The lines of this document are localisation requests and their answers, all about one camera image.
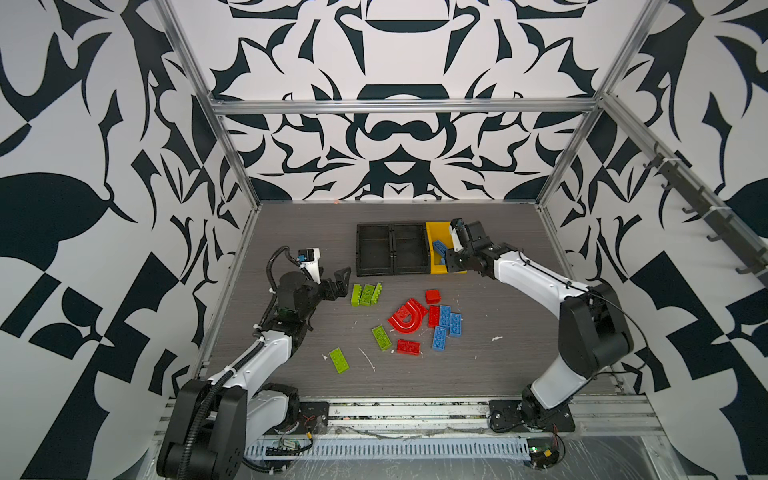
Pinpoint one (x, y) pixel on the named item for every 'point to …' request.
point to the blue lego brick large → (451, 320)
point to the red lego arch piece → (408, 318)
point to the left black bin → (374, 256)
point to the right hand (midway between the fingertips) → (448, 253)
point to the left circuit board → (286, 447)
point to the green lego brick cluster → (366, 295)
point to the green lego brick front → (339, 360)
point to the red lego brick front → (408, 347)
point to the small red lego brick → (432, 296)
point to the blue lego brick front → (439, 338)
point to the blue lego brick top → (440, 247)
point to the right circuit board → (542, 452)
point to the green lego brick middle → (381, 337)
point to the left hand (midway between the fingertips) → (332, 264)
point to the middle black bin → (410, 249)
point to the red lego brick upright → (434, 317)
